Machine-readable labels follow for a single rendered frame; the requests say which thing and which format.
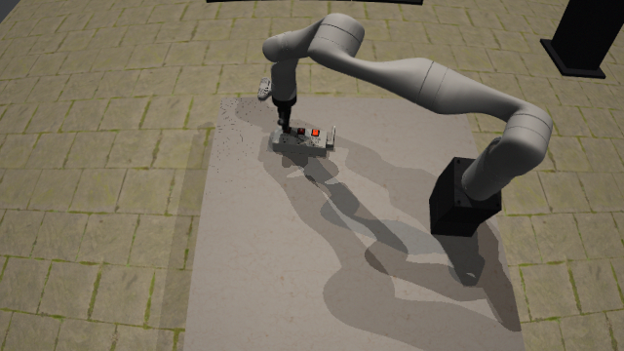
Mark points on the white power strip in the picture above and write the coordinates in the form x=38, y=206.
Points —
x=303, y=141

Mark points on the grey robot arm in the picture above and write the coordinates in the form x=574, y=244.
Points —
x=334, y=41

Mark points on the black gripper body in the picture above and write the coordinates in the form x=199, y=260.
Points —
x=284, y=105

